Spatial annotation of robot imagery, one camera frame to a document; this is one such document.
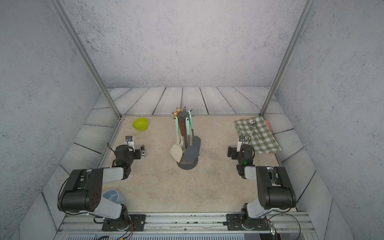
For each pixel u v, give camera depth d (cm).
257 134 108
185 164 93
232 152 85
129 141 81
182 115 66
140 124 112
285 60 89
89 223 75
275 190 45
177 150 83
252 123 115
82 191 45
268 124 114
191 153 83
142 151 88
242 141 81
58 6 70
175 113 67
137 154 85
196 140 93
